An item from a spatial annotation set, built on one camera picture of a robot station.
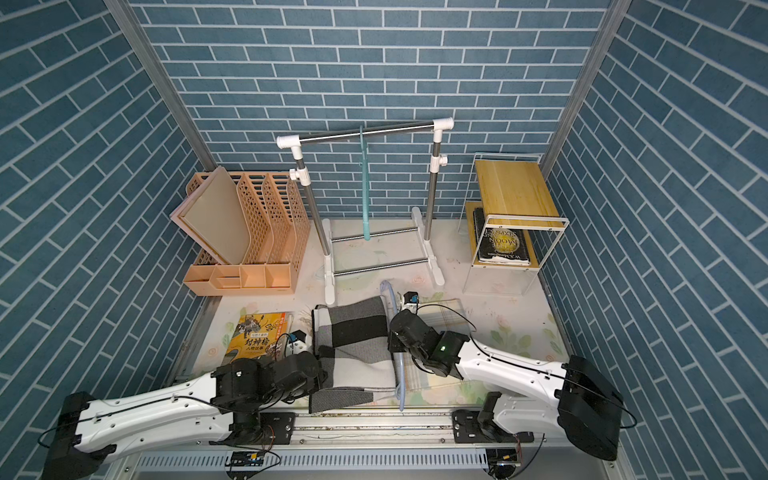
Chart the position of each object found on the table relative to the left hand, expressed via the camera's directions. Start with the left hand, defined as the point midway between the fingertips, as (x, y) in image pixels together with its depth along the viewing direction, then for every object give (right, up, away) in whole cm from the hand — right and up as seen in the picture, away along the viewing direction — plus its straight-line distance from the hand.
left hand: (338, 385), depth 74 cm
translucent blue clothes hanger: (+15, -1, +3) cm, 16 cm away
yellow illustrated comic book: (-27, +7, +15) cm, 32 cm away
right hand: (+13, +11, +7) cm, 19 cm away
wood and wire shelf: (+47, +50, +10) cm, 69 cm away
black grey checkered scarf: (+2, +6, +11) cm, 12 cm away
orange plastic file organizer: (-32, +39, +42) cm, 66 cm away
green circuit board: (-23, -18, -1) cm, 29 cm away
